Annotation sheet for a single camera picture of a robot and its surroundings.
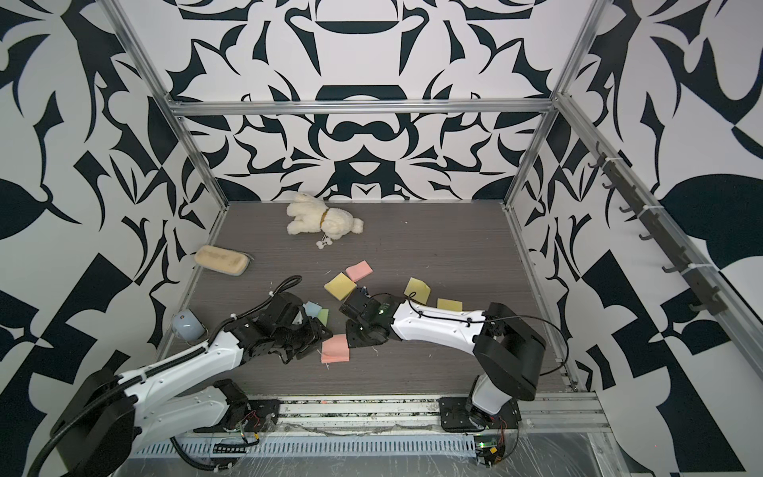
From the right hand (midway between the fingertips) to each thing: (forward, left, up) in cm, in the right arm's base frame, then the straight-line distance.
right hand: (350, 336), depth 82 cm
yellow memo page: (+12, -30, -6) cm, 32 cm away
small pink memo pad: (+23, -1, -4) cm, 24 cm away
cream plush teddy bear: (+42, +16, +3) cm, 45 cm away
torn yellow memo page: (+17, -21, -6) cm, 28 cm away
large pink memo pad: (-2, +5, -5) cm, 7 cm away
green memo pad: (+8, +9, -5) cm, 13 cm away
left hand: (+1, +6, +1) cm, 6 cm away
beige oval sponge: (+26, +44, -1) cm, 51 cm away
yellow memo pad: (+18, +5, -5) cm, 19 cm away
